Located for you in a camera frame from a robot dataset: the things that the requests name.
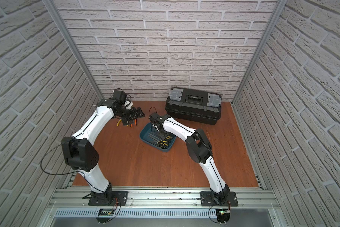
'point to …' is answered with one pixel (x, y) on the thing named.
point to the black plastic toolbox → (194, 105)
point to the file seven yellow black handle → (162, 144)
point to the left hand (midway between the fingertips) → (142, 115)
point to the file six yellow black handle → (161, 146)
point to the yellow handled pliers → (120, 120)
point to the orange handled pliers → (135, 122)
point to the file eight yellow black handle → (164, 143)
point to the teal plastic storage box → (148, 134)
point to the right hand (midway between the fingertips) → (169, 131)
